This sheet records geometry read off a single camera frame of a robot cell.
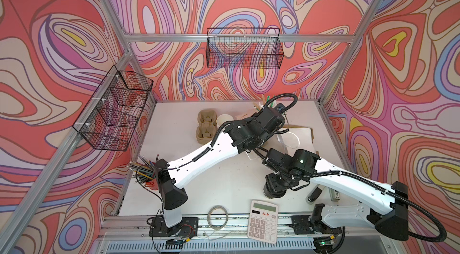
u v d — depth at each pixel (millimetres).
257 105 933
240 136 456
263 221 733
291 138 995
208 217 753
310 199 798
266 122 479
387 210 402
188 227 723
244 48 962
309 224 736
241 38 868
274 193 680
